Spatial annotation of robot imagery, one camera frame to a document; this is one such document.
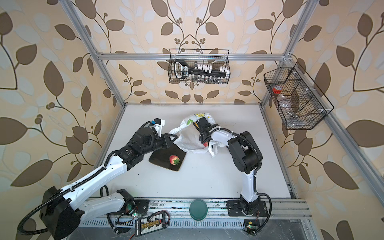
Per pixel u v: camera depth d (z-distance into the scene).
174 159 0.86
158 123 0.69
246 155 0.52
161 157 0.91
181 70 0.85
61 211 0.38
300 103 0.74
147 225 0.68
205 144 0.94
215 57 0.91
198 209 0.66
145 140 0.59
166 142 0.65
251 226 0.71
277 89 0.87
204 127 0.79
